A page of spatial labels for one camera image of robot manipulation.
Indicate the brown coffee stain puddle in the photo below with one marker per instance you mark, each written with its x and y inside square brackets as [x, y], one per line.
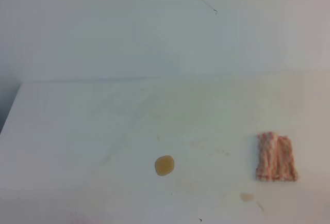
[164, 165]

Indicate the small faint coffee stain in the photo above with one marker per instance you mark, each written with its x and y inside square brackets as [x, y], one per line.
[246, 197]

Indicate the pink striped rag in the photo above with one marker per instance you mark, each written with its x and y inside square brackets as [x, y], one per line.
[275, 158]

